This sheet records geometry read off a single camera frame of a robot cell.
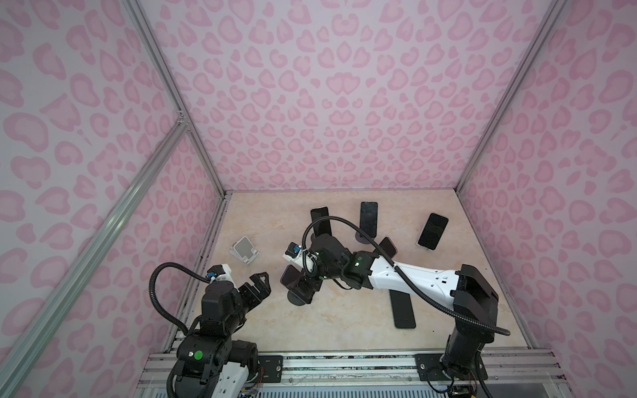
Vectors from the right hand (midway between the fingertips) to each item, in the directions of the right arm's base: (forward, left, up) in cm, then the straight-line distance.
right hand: (296, 271), depth 75 cm
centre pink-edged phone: (+12, -29, -3) cm, 32 cm away
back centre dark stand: (+21, -22, -14) cm, 34 cm away
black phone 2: (+23, -50, -10) cm, 55 cm away
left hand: (-4, +10, +3) cm, 11 cm away
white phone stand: (+13, +22, -10) cm, 28 cm away
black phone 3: (-7, -35, -17) cm, 39 cm away
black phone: (+27, -25, -7) cm, 37 cm away
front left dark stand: (-4, +2, -13) cm, 14 cm away
